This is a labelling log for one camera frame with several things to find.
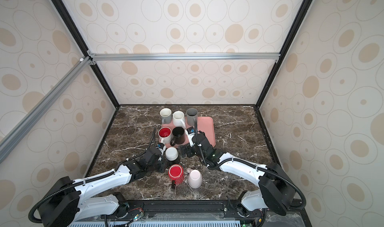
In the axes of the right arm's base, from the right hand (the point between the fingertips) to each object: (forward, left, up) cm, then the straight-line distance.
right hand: (186, 142), depth 82 cm
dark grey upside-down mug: (+24, -3, -4) cm, 25 cm away
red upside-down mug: (-15, +5, -7) cm, 17 cm away
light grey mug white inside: (+24, +15, -4) cm, 29 cm away
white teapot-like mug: (+24, +7, -8) cm, 26 cm away
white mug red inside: (+13, +15, -12) cm, 23 cm away
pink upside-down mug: (-18, -5, -5) cm, 19 cm away
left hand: (-7, +9, -8) cm, 14 cm away
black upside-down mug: (+12, +6, -10) cm, 17 cm away
